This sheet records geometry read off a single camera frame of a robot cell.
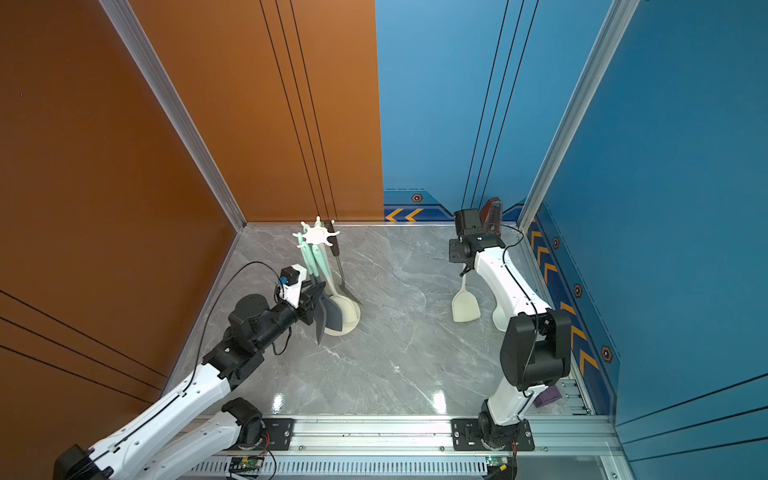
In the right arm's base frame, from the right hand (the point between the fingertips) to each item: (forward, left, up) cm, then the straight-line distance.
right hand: (465, 249), depth 90 cm
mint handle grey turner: (-21, +40, +3) cm, 46 cm away
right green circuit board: (-51, -4, -21) cm, 55 cm away
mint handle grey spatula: (-23, +37, -2) cm, 44 cm away
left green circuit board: (-52, +58, -20) cm, 80 cm away
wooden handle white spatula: (-15, -12, -16) cm, 25 cm away
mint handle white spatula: (-12, 0, -13) cm, 18 cm away
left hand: (-17, +39, +8) cm, 44 cm away
